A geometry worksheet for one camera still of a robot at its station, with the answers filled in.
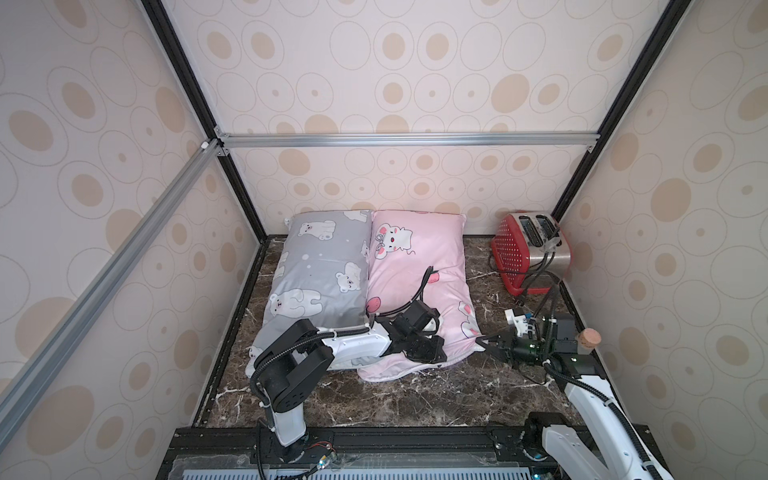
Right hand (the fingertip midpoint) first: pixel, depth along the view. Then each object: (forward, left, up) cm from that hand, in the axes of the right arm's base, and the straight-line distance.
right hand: (488, 340), depth 76 cm
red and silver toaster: (+30, -17, +2) cm, 34 cm away
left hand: (-3, +8, -6) cm, 11 cm away
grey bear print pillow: (+17, +46, +4) cm, 50 cm away
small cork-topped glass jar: (+4, -29, -6) cm, 30 cm away
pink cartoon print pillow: (+34, +23, -1) cm, 41 cm away
